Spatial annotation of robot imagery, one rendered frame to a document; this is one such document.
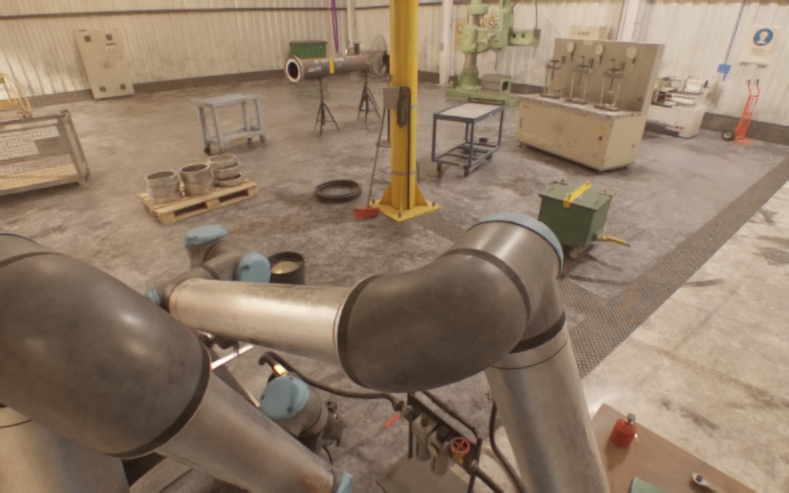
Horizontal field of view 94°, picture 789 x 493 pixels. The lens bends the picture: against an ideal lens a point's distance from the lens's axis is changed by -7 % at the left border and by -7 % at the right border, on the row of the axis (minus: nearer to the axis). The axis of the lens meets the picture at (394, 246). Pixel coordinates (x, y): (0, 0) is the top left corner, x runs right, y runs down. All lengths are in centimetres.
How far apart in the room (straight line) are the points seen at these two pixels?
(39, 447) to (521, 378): 48
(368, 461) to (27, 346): 198
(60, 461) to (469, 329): 41
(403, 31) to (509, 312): 388
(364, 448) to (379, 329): 194
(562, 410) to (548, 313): 12
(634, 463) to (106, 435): 175
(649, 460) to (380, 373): 163
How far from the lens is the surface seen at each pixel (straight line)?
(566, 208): 379
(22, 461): 51
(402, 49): 416
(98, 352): 34
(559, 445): 55
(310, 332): 43
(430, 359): 35
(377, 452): 225
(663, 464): 193
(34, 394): 36
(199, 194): 525
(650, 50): 669
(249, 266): 82
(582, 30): 1166
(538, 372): 48
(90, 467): 54
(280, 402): 85
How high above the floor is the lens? 190
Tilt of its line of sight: 30 degrees down
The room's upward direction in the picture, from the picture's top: straight up
